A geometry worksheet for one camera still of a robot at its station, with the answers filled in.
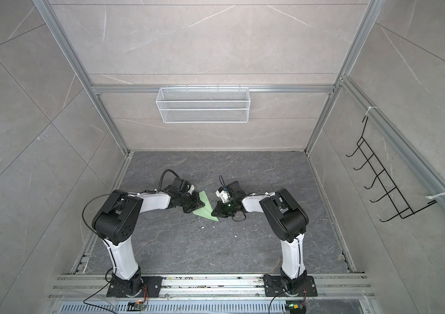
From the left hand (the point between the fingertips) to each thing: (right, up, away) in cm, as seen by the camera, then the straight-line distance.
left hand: (205, 200), depth 97 cm
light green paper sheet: (+1, -5, -3) cm, 6 cm away
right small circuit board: (+36, -35, -27) cm, 57 cm away
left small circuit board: (-23, -34, -26) cm, 49 cm away
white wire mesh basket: (-3, +49, +4) cm, 49 cm away
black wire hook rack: (+65, +4, -38) cm, 75 cm away
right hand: (+4, -6, -3) cm, 8 cm away
